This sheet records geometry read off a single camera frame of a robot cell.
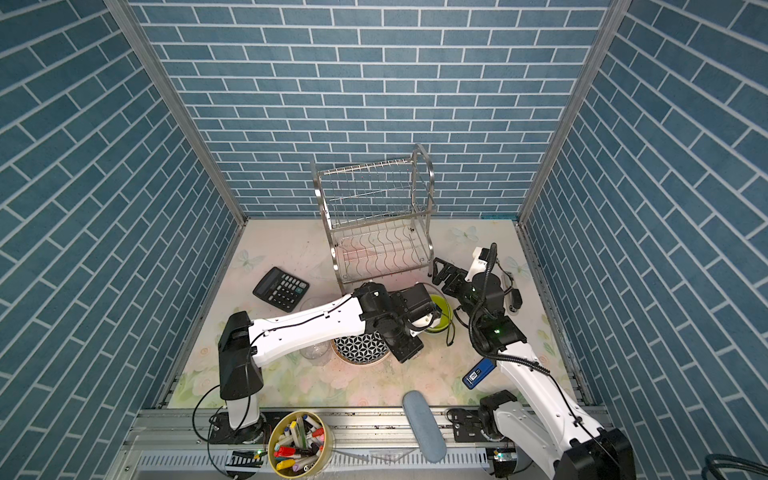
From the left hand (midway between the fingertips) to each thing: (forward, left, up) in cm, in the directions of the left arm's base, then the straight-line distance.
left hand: (413, 354), depth 72 cm
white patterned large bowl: (+6, +14, -13) cm, 20 cm away
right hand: (+21, -9, +10) cm, 25 cm away
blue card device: (-2, -18, -10) cm, 21 cm away
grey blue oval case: (-13, -3, -12) cm, 18 cm away
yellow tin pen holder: (-17, +26, -5) cm, 31 cm away
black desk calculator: (+27, +42, -13) cm, 51 cm away
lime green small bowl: (+5, -7, +11) cm, 14 cm away
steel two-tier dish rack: (+36, +9, +11) cm, 39 cm away
